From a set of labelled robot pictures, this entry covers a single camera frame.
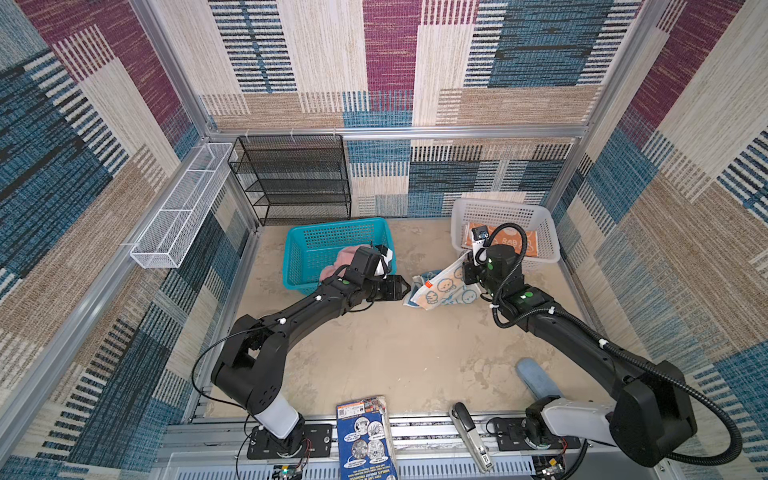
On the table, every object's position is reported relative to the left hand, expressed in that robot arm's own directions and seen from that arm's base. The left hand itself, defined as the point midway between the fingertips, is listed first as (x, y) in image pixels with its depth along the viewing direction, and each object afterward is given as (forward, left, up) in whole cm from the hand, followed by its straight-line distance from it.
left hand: (406, 284), depth 85 cm
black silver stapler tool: (-31, -12, -10) cm, 34 cm away
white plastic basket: (+37, -38, -8) cm, 53 cm away
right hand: (+5, -17, +7) cm, 19 cm away
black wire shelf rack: (+43, +38, +5) cm, 57 cm away
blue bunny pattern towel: (-1, -10, 0) cm, 10 cm away
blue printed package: (-37, +11, -12) cm, 40 cm away
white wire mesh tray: (+1, +57, +19) cm, 60 cm away
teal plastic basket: (+25, +33, -14) cm, 44 cm away
